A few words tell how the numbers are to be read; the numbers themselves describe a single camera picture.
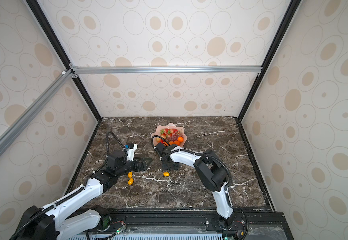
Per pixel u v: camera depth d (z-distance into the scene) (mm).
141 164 717
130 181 871
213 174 511
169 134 1058
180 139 1005
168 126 1093
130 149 728
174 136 1035
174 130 1060
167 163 827
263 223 745
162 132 1058
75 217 549
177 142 1003
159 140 1001
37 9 681
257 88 1000
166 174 894
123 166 685
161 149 753
